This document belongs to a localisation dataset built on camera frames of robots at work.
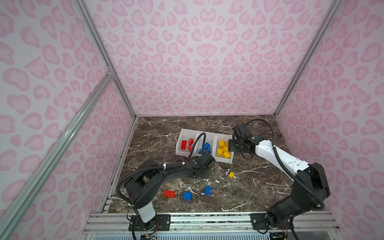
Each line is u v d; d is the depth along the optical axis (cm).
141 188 46
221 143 101
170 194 81
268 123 117
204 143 80
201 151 95
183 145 100
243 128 68
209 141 103
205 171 80
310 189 43
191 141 101
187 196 79
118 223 75
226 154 94
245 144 62
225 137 100
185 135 107
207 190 84
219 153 96
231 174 88
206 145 101
